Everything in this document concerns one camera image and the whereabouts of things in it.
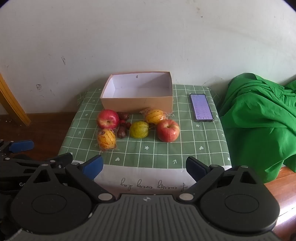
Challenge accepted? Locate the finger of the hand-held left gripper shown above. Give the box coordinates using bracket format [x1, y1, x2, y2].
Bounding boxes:
[0, 140, 35, 160]
[44, 153, 73, 168]

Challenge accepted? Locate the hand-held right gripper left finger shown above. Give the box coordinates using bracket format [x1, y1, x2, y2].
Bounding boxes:
[28, 155, 116, 204]

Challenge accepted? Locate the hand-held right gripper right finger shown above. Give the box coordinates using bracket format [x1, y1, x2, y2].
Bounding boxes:
[178, 156, 264, 202]

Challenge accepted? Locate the plastic-wrapped orange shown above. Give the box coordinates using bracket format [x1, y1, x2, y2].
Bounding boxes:
[140, 108, 171, 126]
[97, 128, 117, 151]

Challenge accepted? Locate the red apple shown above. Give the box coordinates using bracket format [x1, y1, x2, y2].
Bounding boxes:
[96, 109, 120, 129]
[157, 119, 180, 142]

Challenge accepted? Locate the green pear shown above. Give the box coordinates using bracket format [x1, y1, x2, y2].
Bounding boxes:
[129, 121, 149, 139]

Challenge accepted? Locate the cardboard box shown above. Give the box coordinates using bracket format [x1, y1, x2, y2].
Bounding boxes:
[100, 71, 174, 114]

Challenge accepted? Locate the green checked tablecloth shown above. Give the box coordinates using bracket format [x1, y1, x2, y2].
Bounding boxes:
[57, 84, 232, 196]

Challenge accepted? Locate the smartphone with lit screen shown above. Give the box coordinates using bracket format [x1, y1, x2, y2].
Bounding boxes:
[190, 93, 213, 122]

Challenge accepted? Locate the green cloth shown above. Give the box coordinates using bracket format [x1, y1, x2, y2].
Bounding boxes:
[218, 73, 296, 183]

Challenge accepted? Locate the yellow wooden frame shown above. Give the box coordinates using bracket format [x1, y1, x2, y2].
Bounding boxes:
[0, 72, 31, 127]

